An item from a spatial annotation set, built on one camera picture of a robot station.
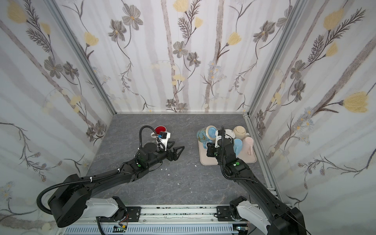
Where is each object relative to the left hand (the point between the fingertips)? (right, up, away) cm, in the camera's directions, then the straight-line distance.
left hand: (177, 142), depth 78 cm
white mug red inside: (-16, +7, +24) cm, 29 cm away
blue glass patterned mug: (+15, +4, -1) cm, 16 cm away
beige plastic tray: (+16, -14, +16) cm, 27 cm away
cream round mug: (+41, +5, +21) cm, 46 cm away
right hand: (+16, 0, +1) cm, 16 cm away
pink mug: (+45, -9, +18) cm, 50 cm away
